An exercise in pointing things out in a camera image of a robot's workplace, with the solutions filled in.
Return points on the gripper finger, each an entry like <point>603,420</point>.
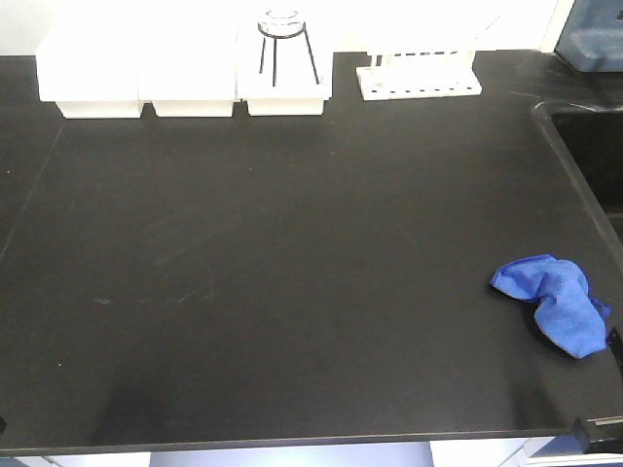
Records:
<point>616,355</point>

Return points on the blue cloth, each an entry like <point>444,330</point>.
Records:
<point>564,311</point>

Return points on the black sink basin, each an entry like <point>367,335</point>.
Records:
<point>591,151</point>

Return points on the blue plastic container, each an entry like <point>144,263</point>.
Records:
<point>591,46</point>

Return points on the white test tube rack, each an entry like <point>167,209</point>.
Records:
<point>418,85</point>

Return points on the dark-top bench with sink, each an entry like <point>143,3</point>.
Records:
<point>272,253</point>

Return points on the white plastic box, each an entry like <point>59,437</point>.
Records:
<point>287,97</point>
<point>87,78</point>
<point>190,82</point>

